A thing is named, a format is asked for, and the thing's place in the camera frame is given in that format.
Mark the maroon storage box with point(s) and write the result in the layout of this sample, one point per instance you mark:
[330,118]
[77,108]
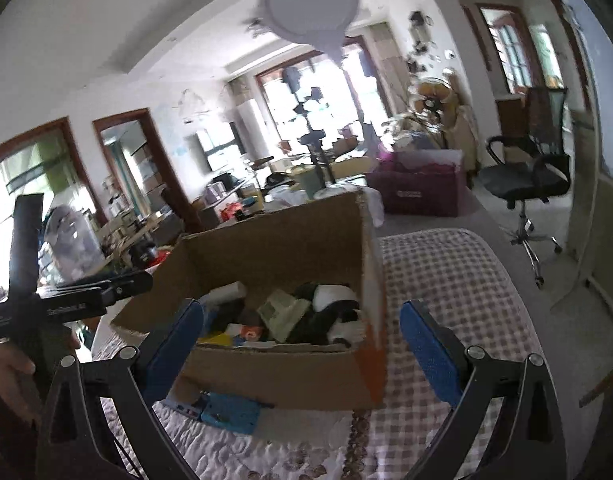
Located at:
[416,192]

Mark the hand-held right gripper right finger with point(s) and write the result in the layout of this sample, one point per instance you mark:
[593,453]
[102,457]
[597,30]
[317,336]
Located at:
[429,352]

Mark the checkered quilted mattress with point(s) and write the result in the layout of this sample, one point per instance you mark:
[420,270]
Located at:
[436,270]

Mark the brown framed glass door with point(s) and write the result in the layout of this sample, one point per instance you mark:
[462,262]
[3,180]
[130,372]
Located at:
[511,50]

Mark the green and white snack packet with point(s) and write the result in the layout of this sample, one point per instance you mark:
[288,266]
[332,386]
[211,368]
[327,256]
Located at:
[281,312]

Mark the wall-mounted television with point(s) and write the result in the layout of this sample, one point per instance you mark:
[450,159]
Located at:
[216,142]

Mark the standing fan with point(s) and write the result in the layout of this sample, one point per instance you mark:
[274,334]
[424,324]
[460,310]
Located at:
[431,97]

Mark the black and white cloth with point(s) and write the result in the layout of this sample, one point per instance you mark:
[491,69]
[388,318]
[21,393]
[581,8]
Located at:
[336,310]

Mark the white and orange small item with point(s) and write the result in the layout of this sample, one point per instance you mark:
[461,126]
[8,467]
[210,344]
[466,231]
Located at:
[246,331]

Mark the brown cardboard box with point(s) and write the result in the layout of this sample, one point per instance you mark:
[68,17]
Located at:
[286,375]

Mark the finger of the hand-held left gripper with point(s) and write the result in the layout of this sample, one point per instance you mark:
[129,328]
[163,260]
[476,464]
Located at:
[129,285]

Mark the ceiling chandelier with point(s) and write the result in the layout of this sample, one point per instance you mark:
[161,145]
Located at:
[256,25]

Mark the blue plug adapter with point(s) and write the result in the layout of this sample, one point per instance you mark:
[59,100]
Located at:
[231,412]

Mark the brown wooden door frame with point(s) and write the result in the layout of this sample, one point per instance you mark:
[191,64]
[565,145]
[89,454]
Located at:
[79,170]
[159,160]

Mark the yellow plastic item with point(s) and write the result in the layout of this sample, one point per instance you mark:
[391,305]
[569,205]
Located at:
[214,340]

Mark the grey metal panel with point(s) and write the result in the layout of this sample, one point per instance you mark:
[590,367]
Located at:
[581,210]

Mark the black mesh office chair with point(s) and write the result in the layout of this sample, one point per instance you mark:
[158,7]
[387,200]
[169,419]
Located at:
[531,170]

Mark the person's left hand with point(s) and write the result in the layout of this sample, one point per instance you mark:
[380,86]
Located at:
[14,375]

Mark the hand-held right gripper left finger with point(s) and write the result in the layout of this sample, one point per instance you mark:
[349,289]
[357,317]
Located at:
[174,350]

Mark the green cup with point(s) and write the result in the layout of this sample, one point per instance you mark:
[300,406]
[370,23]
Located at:
[309,182]

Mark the clear plastic bag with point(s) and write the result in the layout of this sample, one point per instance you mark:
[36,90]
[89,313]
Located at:
[69,240]

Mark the black tripod stand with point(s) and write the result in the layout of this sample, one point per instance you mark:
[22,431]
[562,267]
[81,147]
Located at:
[316,150]

